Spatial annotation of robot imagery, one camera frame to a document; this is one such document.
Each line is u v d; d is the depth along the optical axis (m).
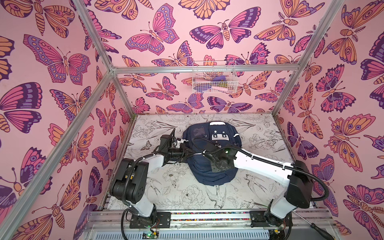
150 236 0.72
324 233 0.68
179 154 0.80
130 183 0.47
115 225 0.74
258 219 0.73
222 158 0.56
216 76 0.95
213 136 0.97
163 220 0.73
